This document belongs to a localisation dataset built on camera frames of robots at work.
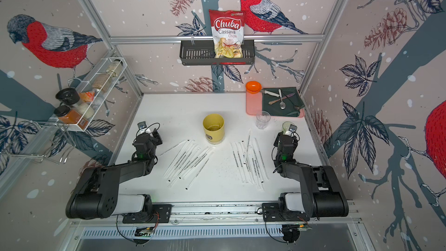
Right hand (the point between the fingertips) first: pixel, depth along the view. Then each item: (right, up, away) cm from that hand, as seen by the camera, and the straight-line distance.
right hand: (286, 131), depth 91 cm
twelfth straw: (-18, -18, -3) cm, 26 cm away
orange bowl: (-14, +27, +28) cm, 41 cm away
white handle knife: (-2, +23, +28) cm, 36 cm away
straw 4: (-50, -16, -3) cm, 52 cm away
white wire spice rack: (-91, +22, -15) cm, 95 cm away
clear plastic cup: (-10, +6, +13) cm, 17 cm away
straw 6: (-27, -15, -1) cm, 31 cm away
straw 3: (-54, -18, -3) cm, 57 cm away
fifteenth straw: (-57, -7, +5) cm, 58 cm away
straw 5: (-49, -18, -3) cm, 53 cm away
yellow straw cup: (-40, +3, +6) cm, 40 cm away
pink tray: (-14, +15, +24) cm, 31 cm away
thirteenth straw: (-20, -8, +4) cm, 22 cm away
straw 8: (-21, -18, -4) cm, 28 cm away
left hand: (-71, +3, -1) cm, 71 cm away
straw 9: (-21, -16, -3) cm, 26 cm away
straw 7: (-24, -16, -3) cm, 29 cm away
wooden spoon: (-2, +16, +23) cm, 28 cm away
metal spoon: (+5, +15, +23) cm, 28 cm away
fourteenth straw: (-46, -19, -5) cm, 50 cm away
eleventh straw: (-14, -15, -1) cm, 20 cm away
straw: (-60, -14, -1) cm, 61 cm away
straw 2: (-60, -22, -7) cm, 64 cm away
